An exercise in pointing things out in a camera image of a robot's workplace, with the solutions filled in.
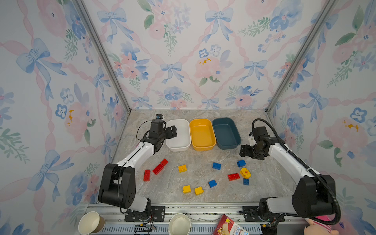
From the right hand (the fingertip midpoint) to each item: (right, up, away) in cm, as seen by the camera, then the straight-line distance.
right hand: (246, 153), depth 87 cm
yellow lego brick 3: (-28, -19, -7) cm, 35 cm away
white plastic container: (-39, +4, +19) cm, 43 cm away
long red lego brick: (-51, -9, +2) cm, 52 cm away
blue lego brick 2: (-2, -7, +4) cm, 8 cm away
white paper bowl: (-38, -32, -15) cm, 52 cm away
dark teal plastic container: (-7, +9, +17) cm, 20 cm away
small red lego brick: (-59, -13, -1) cm, 60 cm away
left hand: (-45, +15, +3) cm, 48 cm away
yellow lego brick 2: (-35, -19, -6) cm, 40 cm away
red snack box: (-16, -30, -19) cm, 39 cm away
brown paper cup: (-80, -30, -17) cm, 87 cm away
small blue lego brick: (-2, -15, -4) cm, 16 cm away
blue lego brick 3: (-20, -17, -3) cm, 27 cm away
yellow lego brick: (-38, -10, +3) cm, 40 cm away
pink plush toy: (+24, -30, -21) cm, 44 cm away
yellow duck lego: (-1, -12, -1) cm, 12 cm away
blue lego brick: (-17, -8, +3) cm, 19 cm away
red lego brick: (-8, -14, -1) cm, 16 cm away
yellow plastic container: (-24, +10, +17) cm, 31 cm away
